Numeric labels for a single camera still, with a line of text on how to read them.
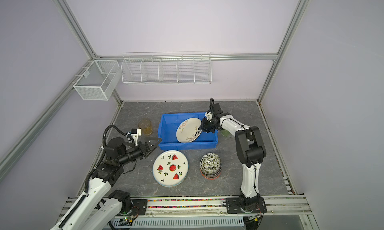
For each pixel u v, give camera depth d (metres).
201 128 0.91
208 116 0.93
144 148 0.64
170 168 0.85
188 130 1.01
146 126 1.04
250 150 0.53
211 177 0.76
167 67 0.99
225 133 0.98
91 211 0.46
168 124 1.08
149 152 0.63
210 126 0.85
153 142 0.67
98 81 0.98
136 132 0.69
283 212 0.73
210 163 0.81
